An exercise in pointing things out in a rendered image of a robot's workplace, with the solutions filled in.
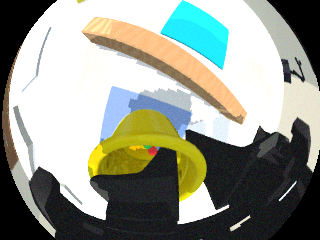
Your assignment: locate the yellow cup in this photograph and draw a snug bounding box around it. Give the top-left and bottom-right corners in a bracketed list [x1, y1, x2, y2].
[88, 108, 207, 203]

